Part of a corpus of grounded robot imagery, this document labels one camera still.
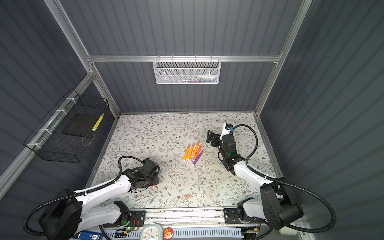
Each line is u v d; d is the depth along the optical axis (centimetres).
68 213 41
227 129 73
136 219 72
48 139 63
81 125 76
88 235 66
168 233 69
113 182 53
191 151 99
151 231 68
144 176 64
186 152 97
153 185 80
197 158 94
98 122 77
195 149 99
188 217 75
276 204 42
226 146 65
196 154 96
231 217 73
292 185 41
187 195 81
